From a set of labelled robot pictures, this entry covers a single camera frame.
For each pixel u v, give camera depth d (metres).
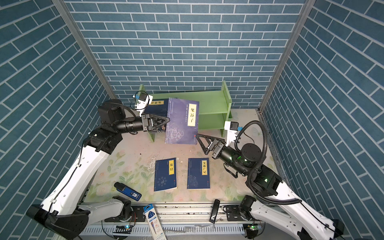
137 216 0.72
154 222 0.70
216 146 0.47
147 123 0.52
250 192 0.44
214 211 0.72
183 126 0.60
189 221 0.74
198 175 0.87
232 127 0.51
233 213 0.74
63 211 0.37
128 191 0.77
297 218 0.42
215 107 0.85
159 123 0.56
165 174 0.86
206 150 0.48
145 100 0.54
